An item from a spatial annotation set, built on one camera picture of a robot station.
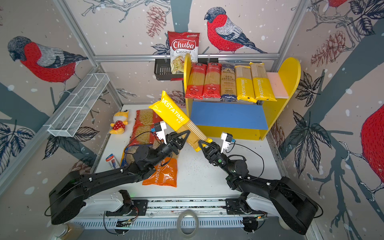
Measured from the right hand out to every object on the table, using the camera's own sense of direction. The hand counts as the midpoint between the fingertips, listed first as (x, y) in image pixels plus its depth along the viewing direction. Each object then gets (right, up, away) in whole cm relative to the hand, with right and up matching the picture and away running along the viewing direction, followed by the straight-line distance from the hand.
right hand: (196, 146), depth 64 cm
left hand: (-3, +6, -5) cm, 9 cm away
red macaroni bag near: (-36, 0, +34) cm, 50 cm away
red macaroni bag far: (-38, +10, +43) cm, 58 cm away
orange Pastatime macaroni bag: (-17, -19, +16) cm, 30 cm away
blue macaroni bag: (-42, -12, +25) cm, 50 cm away
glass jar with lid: (-53, -35, -3) cm, 64 cm away
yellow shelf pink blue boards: (+10, +12, +34) cm, 37 cm away
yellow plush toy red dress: (-54, +11, +40) cm, 68 cm away
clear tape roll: (-5, -35, +9) cm, 36 cm away
